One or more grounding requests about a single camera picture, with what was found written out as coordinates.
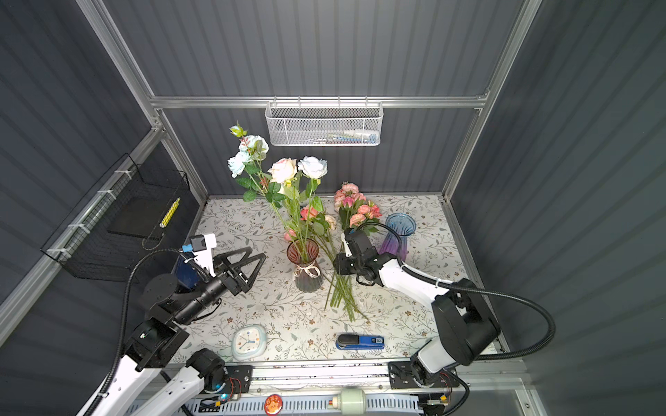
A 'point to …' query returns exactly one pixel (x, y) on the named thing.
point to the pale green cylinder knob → (350, 401)
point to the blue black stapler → (349, 341)
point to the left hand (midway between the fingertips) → (259, 253)
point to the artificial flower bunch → (355, 212)
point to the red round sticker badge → (273, 404)
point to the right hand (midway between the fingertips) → (340, 263)
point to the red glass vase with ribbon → (309, 276)
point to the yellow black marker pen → (163, 224)
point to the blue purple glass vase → (404, 224)
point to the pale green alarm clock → (249, 341)
